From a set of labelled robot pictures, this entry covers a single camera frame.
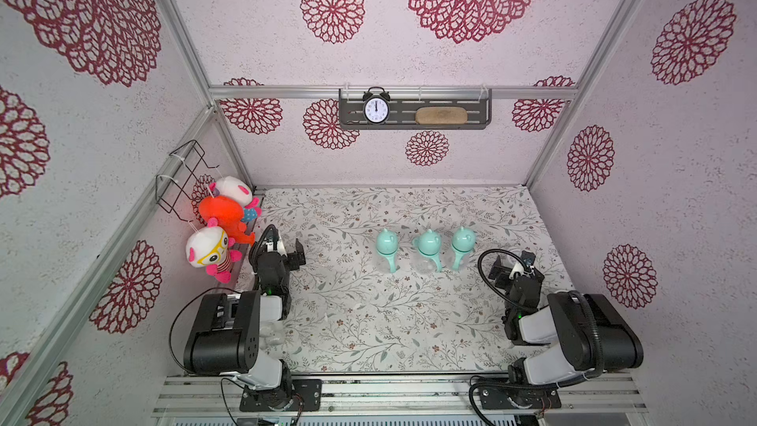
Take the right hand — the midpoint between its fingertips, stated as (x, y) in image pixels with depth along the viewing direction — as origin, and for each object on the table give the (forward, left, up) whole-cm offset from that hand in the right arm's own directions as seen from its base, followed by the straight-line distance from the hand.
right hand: (516, 258), depth 89 cm
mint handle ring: (-2, +24, +2) cm, 24 cm away
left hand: (+3, +72, +2) cm, 72 cm away
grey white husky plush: (-25, +68, +2) cm, 73 cm away
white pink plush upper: (+18, +90, +13) cm, 93 cm away
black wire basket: (+3, +94, +27) cm, 98 cm away
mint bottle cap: (-1, +39, +9) cm, 40 cm away
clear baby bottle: (+1, +26, -7) cm, 27 cm away
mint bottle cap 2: (0, +28, +8) cm, 29 cm away
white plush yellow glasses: (-5, +87, +12) cm, 88 cm away
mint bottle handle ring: (-1, +18, +2) cm, 18 cm away
